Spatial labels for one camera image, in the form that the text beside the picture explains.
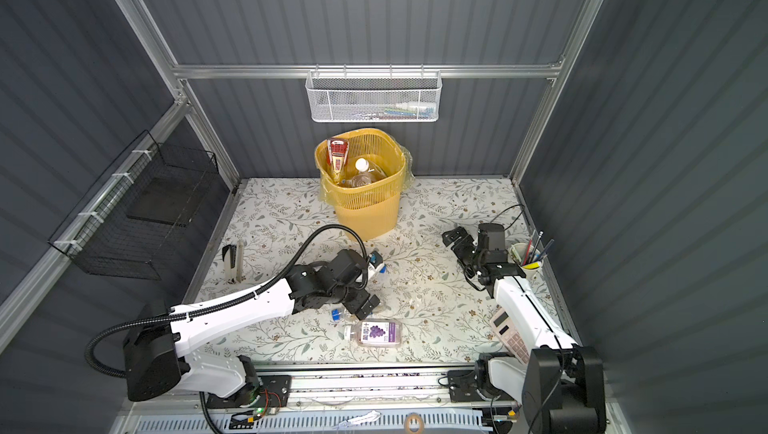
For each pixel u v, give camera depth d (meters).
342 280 0.59
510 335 0.81
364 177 0.95
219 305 0.46
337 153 0.88
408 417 0.71
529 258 0.87
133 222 0.73
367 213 0.88
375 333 0.79
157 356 0.39
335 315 0.83
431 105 0.92
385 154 0.93
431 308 0.87
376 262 0.69
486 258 0.65
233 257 0.96
